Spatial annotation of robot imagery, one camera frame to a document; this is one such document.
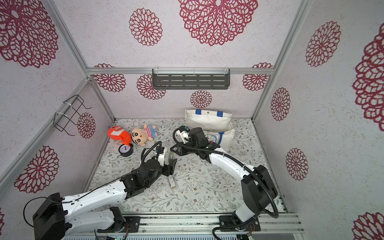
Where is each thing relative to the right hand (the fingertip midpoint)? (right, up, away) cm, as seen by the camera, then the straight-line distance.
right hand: (171, 147), depth 78 cm
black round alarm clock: (-32, -4, +20) cm, 38 cm away
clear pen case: (0, -21, +7) cm, 22 cm away
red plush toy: (-41, +8, +24) cm, 48 cm away
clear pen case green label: (0, -4, 0) cm, 4 cm away
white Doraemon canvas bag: (+28, +12, +19) cm, 36 cm away
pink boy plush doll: (-23, +5, +21) cm, 32 cm away
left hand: (0, -6, +1) cm, 6 cm away
